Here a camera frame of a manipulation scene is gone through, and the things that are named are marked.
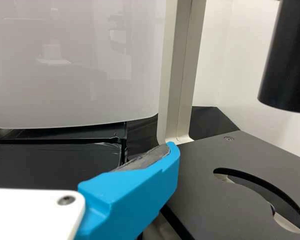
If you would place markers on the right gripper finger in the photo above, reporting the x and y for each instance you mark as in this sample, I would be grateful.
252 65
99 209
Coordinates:
130 200

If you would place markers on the black platform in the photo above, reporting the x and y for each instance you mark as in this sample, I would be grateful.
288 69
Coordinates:
142 135

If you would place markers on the black tray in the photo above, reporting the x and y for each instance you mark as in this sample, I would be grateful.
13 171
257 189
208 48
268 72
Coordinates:
52 162

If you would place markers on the cream microscope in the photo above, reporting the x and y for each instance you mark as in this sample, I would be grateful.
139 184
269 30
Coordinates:
227 190

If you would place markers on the white box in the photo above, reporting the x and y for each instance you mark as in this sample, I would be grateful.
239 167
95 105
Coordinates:
72 62

